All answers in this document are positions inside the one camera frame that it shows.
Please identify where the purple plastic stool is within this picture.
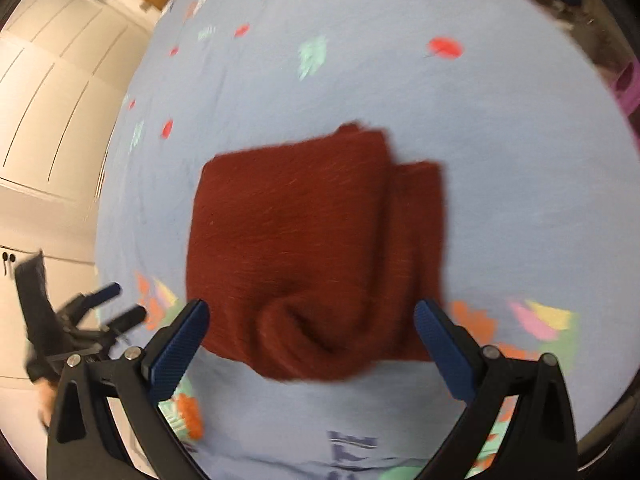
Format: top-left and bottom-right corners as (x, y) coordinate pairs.
(611, 57), (640, 111)

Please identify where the white wardrobe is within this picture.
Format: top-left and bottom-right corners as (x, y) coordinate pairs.
(0, 0), (156, 441)

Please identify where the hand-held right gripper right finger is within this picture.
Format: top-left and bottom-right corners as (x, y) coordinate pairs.
(414, 299), (581, 480)

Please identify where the blue printed bed sheet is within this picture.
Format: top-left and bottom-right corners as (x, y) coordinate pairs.
(95, 0), (636, 480)

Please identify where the dark red knitted sweater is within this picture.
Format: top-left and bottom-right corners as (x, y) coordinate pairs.
(186, 121), (448, 383)

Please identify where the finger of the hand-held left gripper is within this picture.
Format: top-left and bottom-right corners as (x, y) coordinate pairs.
(82, 282), (122, 312)
(107, 306), (147, 335)

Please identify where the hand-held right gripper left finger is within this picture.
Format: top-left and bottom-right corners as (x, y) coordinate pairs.
(46, 299), (211, 480)

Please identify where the person's left hand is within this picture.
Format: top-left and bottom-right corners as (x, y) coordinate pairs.
(37, 379), (60, 426)

